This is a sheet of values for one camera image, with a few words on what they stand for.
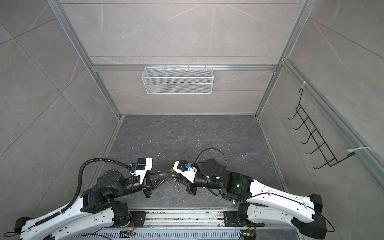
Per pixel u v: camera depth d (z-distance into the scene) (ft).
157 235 2.29
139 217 2.40
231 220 2.40
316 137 2.21
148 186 1.56
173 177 1.79
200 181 1.67
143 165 1.50
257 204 1.52
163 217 2.45
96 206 1.51
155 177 1.65
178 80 3.30
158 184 1.73
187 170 1.58
